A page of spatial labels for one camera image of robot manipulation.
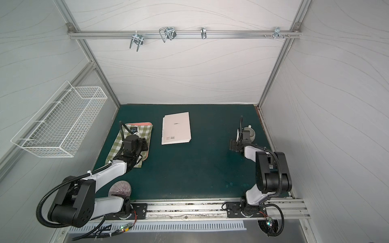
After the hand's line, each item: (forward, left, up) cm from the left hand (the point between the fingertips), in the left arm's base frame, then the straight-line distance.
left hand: (142, 138), depth 90 cm
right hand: (+4, -60, -8) cm, 61 cm away
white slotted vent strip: (-44, +6, -11) cm, 45 cm away
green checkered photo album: (+12, +4, -9) cm, 15 cm away
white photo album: (+14, -18, -8) cm, 24 cm away
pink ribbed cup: (-26, +8, -9) cm, 29 cm away
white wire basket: (-8, +30, +22) cm, 38 cm away
